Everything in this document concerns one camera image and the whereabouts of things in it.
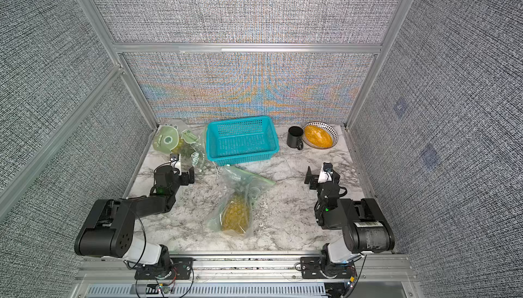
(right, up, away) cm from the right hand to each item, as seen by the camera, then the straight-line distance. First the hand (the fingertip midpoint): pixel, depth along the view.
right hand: (321, 163), depth 89 cm
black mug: (-9, +11, +18) cm, 23 cm away
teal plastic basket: (-37, +10, +24) cm, 45 cm away
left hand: (-62, -1, +5) cm, 62 cm away
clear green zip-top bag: (-38, -8, +6) cm, 39 cm away
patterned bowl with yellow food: (+4, +13, +18) cm, 22 cm away
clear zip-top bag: (-71, +11, +11) cm, 73 cm away
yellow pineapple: (-36, -18, -12) cm, 42 cm away
